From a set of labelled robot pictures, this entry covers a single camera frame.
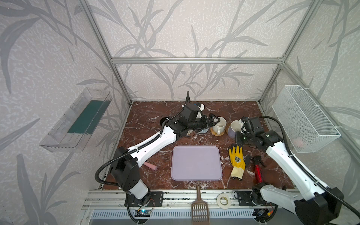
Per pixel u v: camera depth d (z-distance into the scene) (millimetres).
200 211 706
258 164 848
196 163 866
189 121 587
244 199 725
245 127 622
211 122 655
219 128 946
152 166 841
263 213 739
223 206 713
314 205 366
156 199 734
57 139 588
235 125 794
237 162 845
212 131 1012
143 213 709
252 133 577
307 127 619
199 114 603
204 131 1006
